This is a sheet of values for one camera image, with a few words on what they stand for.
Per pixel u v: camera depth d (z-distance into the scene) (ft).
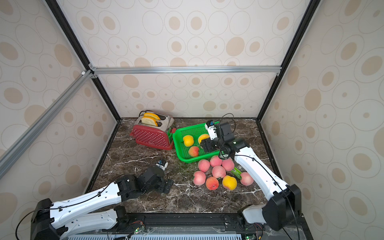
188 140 3.26
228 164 2.92
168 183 2.29
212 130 2.30
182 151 3.28
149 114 3.08
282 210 1.61
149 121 3.02
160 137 3.01
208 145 2.26
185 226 2.40
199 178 2.73
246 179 2.68
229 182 2.67
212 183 2.66
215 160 2.93
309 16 2.30
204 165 2.88
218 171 2.76
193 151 3.10
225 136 1.92
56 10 2.24
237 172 2.94
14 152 1.71
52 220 1.32
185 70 3.95
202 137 2.55
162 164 2.25
